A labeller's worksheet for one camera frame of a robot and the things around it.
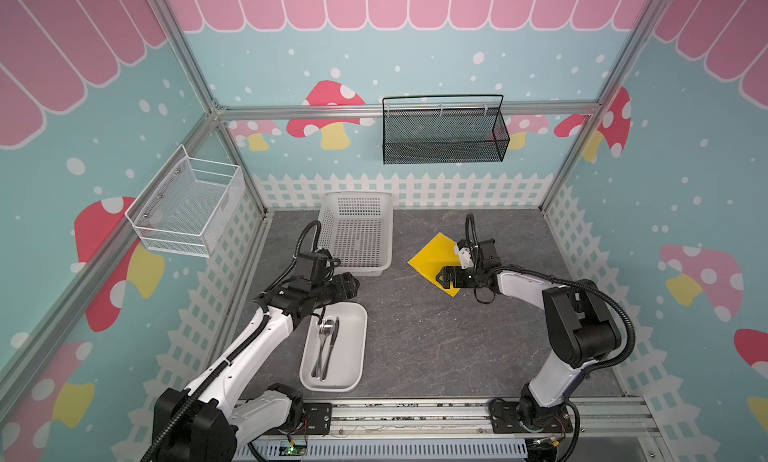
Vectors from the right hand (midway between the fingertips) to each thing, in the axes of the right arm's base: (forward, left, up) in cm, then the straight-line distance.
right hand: (448, 275), depth 97 cm
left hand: (-11, +30, +10) cm, 34 cm away
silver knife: (-25, +36, -3) cm, 44 cm away
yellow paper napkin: (+11, +2, -3) cm, 12 cm away
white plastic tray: (-25, +35, -3) cm, 43 cm away
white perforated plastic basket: (+24, +32, -3) cm, 40 cm away
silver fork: (-18, +39, -4) cm, 43 cm away
